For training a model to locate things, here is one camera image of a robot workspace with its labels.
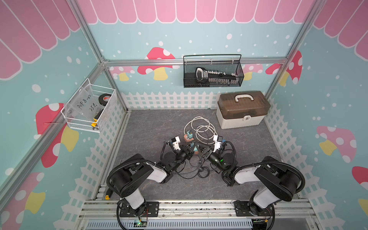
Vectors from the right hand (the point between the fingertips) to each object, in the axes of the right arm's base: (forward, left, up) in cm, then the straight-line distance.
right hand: (196, 144), depth 77 cm
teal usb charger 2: (-2, 0, -1) cm, 3 cm away
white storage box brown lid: (+26, -30, 0) cm, 40 cm away
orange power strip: (+14, +5, -17) cm, 23 cm away
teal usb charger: (+15, +4, -14) cm, 21 cm away
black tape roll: (+22, +51, +15) cm, 58 cm away
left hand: (+1, -2, -1) cm, 3 cm away
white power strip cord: (+22, -9, -20) cm, 31 cm away
